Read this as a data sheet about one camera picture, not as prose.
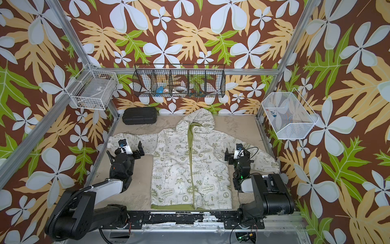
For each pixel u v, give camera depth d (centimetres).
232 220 73
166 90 96
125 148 73
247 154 82
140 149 80
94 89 86
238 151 76
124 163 65
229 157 83
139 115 115
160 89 94
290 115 84
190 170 91
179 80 98
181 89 99
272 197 44
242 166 68
